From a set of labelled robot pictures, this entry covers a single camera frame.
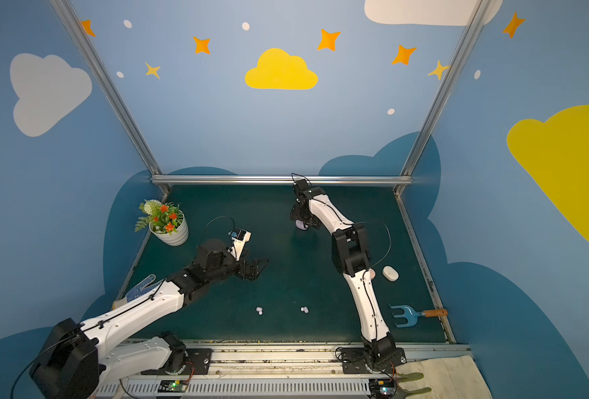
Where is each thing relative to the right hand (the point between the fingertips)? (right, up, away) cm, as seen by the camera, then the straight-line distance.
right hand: (303, 218), depth 105 cm
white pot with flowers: (-51, -1, -15) cm, 53 cm away
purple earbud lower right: (0, -31, -21) cm, 38 cm away
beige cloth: (+44, -46, -34) cm, 72 cm away
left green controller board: (-39, -48, -35) cm, 71 cm away
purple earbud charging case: (-1, -3, -4) cm, 5 cm away
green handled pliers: (+27, -49, -37) cm, 67 cm away
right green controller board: (+22, -49, -34) cm, 63 cm away
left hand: (-15, -12, -25) cm, 31 cm away
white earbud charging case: (+32, -20, -15) cm, 41 cm away
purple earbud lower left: (-16, -31, -21) cm, 41 cm away
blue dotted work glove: (-60, -26, -17) cm, 68 cm away
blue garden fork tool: (+37, -33, -21) cm, 54 cm away
